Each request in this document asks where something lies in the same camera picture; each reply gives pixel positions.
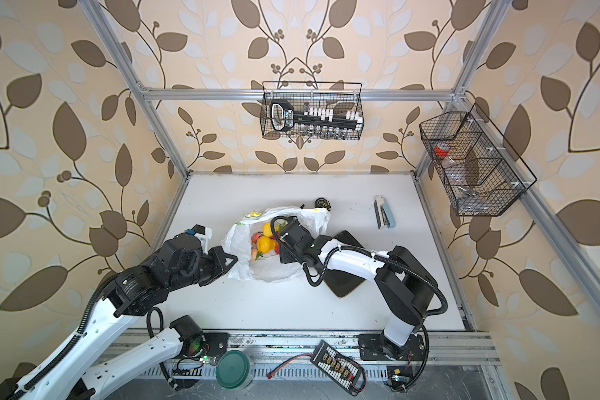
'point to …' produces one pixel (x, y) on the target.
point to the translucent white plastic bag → (267, 267)
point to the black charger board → (337, 366)
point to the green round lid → (232, 368)
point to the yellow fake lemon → (265, 244)
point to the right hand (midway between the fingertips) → (287, 252)
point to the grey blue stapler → (384, 214)
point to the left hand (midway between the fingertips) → (242, 258)
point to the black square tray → (339, 282)
